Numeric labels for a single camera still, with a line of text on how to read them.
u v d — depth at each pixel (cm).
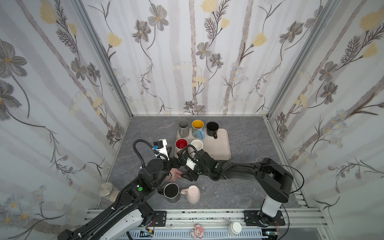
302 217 77
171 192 74
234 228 64
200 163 66
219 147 102
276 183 47
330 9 69
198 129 99
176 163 61
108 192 69
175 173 80
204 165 67
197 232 67
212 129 101
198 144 99
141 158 51
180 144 97
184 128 99
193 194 73
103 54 84
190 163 75
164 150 60
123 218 57
